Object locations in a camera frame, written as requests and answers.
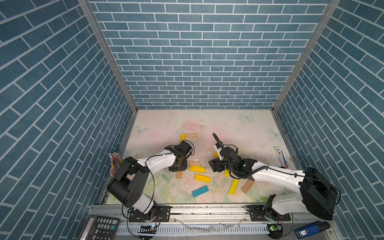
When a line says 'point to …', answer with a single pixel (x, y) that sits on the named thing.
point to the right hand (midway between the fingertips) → (215, 161)
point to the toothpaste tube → (282, 157)
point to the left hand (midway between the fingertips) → (184, 168)
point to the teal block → (200, 191)
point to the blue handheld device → (311, 229)
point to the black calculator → (99, 227)
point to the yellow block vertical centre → (226, 173)
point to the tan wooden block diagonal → (179, 174)
